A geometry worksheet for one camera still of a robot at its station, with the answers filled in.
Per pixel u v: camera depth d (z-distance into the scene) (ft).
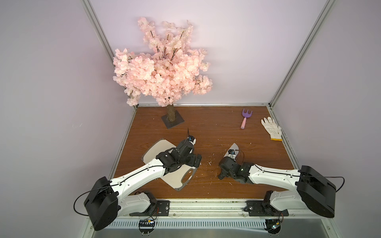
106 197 1.31
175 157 1.93
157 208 2.19
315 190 1.36
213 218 2.34
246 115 3.66
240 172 2.00
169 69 2.48
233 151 2.54
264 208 2.14
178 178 2.73
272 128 3.48
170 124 3.58
